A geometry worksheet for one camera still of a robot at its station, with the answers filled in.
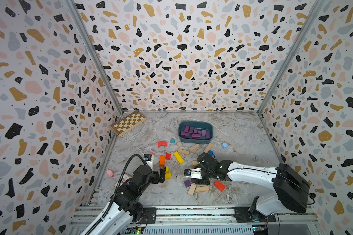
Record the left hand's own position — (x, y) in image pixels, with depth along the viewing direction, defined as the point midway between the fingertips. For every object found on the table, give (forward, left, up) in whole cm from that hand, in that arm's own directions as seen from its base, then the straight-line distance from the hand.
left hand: (160, 167), depth 79 cm
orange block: (+9, +1, -10) cm, 13 cm away
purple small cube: (+33, -19, -8) cm, 39 cm away
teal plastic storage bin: (+31, -22, -9) cm, 39 cm away
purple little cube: (-6, -15, -10) cm, 18 cm away
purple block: (+29, -22, -10) cm, 38 cm away
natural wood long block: (+19, -30, -11) cm, 37 cm away
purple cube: (+28, -12, -8) cm, 32 cm away
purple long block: (+30, -27, -10) cm, 42 cm away
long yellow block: (+11, -10, -11) cm, 19 cm away
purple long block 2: (+33, -15, -9) cm, 38 cm away
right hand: (-2, -19, -7) cm, 20 cm away
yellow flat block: (0, -3, -11) cm, 11 cm away
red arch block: (+23, +2, -11) cm, 26 cm away
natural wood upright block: (-9, -17, -10) cm, 22 cm away
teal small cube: (+25, -5, -11) cm, 27 cm away
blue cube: (+15, -31, -11) cm, 36 cm away
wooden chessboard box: (+39, +28, -8) cm, 49 cm away
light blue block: (+20, -41, -11) cm, 47 cm away
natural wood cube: (+21, -10, -10) cm, 25 cm away
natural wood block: (-8, -23, -10) cm, 26 cm away
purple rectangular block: (+30, -30, -10) cm, 44 cm away
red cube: (+12, -3, -10) cm, 16 cm away
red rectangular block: (-7, -33, -10) cm, 35 cm away
